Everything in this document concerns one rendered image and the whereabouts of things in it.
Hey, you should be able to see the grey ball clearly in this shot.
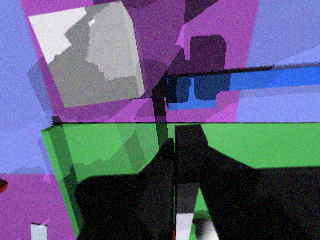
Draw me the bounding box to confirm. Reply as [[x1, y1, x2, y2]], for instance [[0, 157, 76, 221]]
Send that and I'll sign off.
[[195, 219, 219, 240]]

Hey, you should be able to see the grey flat bar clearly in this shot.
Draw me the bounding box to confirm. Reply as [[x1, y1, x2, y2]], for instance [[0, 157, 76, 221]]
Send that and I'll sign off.
[[30, 222, 48, 240]]

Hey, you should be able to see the green putting mat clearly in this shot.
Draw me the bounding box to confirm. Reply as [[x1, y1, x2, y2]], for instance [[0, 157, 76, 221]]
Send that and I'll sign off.
[[52, 123, 320, 183]]

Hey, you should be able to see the small red cube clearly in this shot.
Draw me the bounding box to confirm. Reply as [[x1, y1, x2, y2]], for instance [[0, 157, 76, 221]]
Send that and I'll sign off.
[[0, 180, 8, 194]]

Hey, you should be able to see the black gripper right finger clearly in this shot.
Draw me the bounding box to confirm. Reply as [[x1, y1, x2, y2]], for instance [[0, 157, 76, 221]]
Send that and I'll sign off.
[[199, 146, 320, 240]]

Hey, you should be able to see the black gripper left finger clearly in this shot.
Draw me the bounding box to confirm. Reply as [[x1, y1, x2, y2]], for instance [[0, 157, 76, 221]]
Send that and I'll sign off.
[[74, 138, 175, 240]]

